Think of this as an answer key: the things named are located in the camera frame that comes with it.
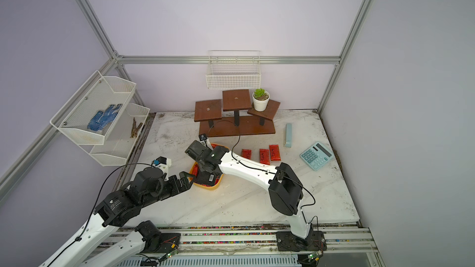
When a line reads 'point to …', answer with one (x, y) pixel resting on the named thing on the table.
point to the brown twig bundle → (135, 129)
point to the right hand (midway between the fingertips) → (211, 160)
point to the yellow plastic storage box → (195, 169)
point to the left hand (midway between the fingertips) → (187, 183)
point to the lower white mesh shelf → (120, 138)
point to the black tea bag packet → (206, 178)
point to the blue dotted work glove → (101, 119)
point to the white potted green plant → (261, 98)
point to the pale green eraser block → (288, 135)
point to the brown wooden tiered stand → (209, 114)
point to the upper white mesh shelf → (91, 112)
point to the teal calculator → (316, 156)
